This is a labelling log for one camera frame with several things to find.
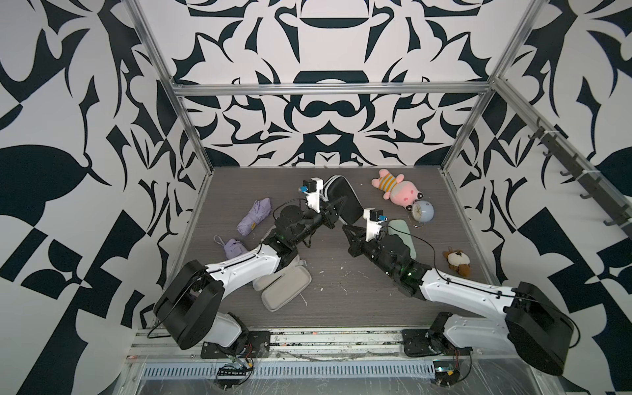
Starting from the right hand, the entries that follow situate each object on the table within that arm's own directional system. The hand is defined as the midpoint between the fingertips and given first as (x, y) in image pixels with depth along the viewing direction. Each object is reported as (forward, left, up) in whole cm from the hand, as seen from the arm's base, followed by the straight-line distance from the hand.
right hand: (346, 222), depth 78 cm
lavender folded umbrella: (+15, +32, -14) cm, 38 cm away
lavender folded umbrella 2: (0, +40, -16) cm, 43 cm away
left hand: (+5, +2, +10) cm, 11 cm away
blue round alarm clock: (+13, -32, -14) cm, 37 cm away
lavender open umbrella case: (-14, +20, -18) cm, 30 cm away
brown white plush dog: (-5, -41, -18) cm, 45 cm away
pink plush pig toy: (+22, -26, -14) cm, 37 cm away
